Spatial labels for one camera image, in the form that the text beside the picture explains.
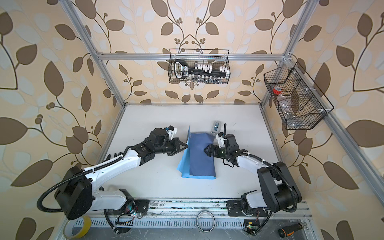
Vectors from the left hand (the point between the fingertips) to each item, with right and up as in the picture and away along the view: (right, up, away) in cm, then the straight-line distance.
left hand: (187, 144), depth 77 cm
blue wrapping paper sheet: (+4, -12, +7) cm, 14 cm away
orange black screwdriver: (+44, -37, -11) cm, 59 cm away
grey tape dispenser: (+18, +8, +25) cm, 32 cm away
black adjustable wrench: (-46, -10, +15) cm, 49 cm away
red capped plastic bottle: (+49, +29, +4) cm, 57 cm away
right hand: (+13, -7, +14) cm, 20 cm away
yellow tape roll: (-53, -36, -10) cm, 65 cm away
